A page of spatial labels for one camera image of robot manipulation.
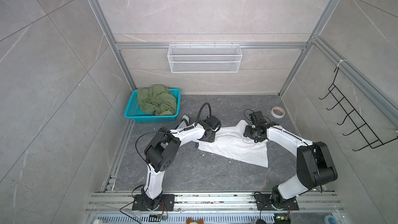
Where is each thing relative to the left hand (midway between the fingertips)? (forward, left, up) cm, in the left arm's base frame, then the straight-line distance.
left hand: (209, 134), depth 95 cm
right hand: (-1, -24, +2) cm, 25 cm away
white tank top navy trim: (-6, -12, +1) cm, 14 cm away
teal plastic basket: (+19, +51, +1) cm, 55 cm away
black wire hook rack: (-17, -61, +27) cm, 69 cm away
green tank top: (+29, +35, +2) cm, 46 cm away
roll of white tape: (+18, -52, -3) cm, 55 cm away
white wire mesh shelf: (+42, +1, +26) cm, 50 cm away
